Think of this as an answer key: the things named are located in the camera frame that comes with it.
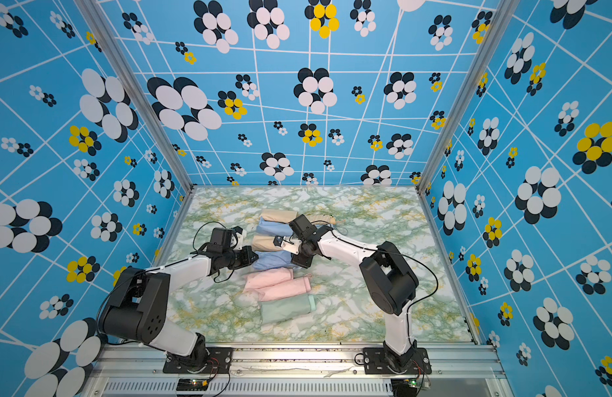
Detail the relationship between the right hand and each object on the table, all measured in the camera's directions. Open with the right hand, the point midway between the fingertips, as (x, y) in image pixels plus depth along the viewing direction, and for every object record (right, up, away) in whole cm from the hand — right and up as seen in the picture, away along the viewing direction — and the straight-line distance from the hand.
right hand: (302, 251), depth 93 cm
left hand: (-16, -1, 0) cm, 16 cm away
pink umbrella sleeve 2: (-3, -11, -8) cm, 14 cm away
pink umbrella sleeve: (-12, -8, -6) cm, 16 cm away
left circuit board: (-32, -36, -21) cm, 52 cm away
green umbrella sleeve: (-4, -17, -12) cm, 21 cm away
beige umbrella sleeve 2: (-15, +3, +3) cm, 16 cm away
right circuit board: (+30, -35, -24) cm, 52 cm away
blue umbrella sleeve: (-12, +8, +8) cm, 17 cm away
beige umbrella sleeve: (-11, +13, +12) cm, 21 cm away
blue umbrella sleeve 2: (-13, -3, -2) cm, 13 cm away
